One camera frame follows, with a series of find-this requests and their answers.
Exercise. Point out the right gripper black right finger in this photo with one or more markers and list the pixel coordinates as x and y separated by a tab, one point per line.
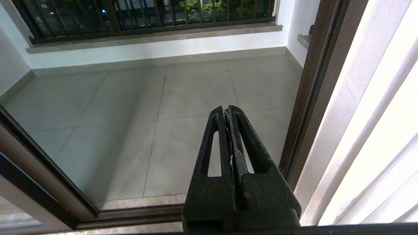
261	195

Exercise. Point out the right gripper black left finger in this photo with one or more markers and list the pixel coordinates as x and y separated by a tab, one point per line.
212	195

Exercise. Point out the white curtain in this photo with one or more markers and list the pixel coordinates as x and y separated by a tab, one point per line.
375	130

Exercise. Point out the brown framed fixed glass panel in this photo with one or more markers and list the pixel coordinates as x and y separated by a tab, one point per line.
19	186

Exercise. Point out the black metal balcony railing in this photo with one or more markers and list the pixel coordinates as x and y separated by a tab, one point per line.
81	19

